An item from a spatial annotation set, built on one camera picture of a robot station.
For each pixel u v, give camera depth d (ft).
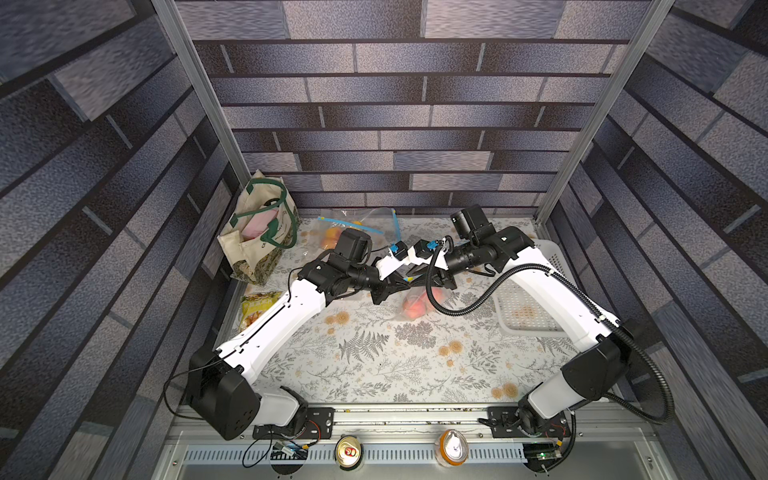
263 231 2.88
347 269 1.90
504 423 2.40
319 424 2.42
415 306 2.88
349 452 2.00
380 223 3.87
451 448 2.02
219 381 1.28
